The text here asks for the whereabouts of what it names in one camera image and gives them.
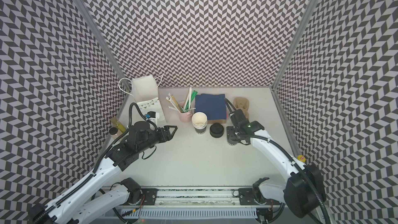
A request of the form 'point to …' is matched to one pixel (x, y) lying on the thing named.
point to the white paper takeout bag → (145, 88)
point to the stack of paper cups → (199, 121)
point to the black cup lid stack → (216, 130)
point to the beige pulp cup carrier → (242, 103)
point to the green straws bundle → (194, 93)
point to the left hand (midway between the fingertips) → (173, 130)
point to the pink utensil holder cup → (185, 117)
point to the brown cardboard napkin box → (222, 121)
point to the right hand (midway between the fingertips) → (236, 135)
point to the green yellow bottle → (119, 125)
